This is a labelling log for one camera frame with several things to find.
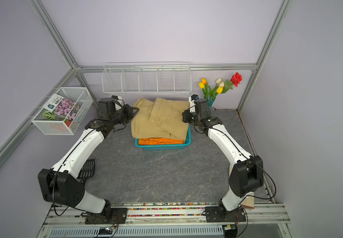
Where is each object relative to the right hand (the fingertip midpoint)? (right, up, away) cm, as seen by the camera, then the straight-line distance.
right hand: (183, 112), depth 84 cm
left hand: (-24, +1, -5) cm, 24 cm away
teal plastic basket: (-10, -21, +10) cm, 26 cm away
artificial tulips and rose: (+24, +16, +8) cm, 30 cm away
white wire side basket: (-67, -5, -13) cm, 69 cm away
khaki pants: (-11, -4, -5) cm, 13 cm away
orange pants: (-15, -17, +9) cm, 24 cm away
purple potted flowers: (-60, +1, -8) cm, 60 cm away
